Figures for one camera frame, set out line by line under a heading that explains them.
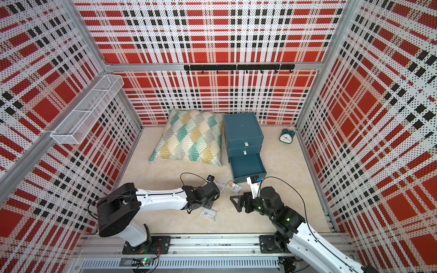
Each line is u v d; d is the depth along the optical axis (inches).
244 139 34.0
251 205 26.1
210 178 31.0
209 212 32.2
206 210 32.3
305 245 20.1
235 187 35.6
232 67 35.1
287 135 42.4
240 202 26.0
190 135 37.1
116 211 17.4
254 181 26.7
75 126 27.5
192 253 28.6
